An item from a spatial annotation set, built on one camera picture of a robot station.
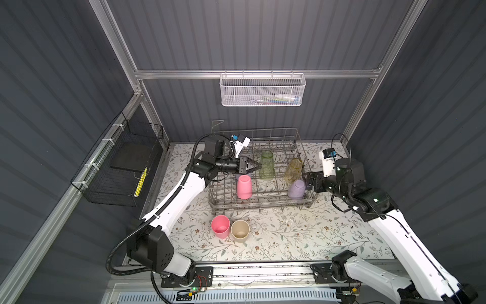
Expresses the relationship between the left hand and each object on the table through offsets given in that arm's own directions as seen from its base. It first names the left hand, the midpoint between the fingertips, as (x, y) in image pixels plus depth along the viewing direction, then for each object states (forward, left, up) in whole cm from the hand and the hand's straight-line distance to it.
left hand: (263, 170), depth 68 cm
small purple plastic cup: (+3, -16, -19) cm, 25 cm away
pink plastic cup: (+5, +7, -19) cm, 21 cm away
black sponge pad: (+9, +53, -2) cm, 54 cm away
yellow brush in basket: (-2, +46, -4) cm, 46 cm away
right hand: (0, -20, -2) cm, 20 cm away
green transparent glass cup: (+16, -4, -20) cm, 26 cm away
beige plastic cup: (-11, +9, -29) cm, 32 cm away
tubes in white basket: (+41, -10, +4) cm, 42 cm away
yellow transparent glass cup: (+13, -17, -18) cm, 28 cm away
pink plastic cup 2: (-9, +18, -30) cm, 36 cm away
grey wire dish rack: (+13, -11, -30) cm, 34 cm away
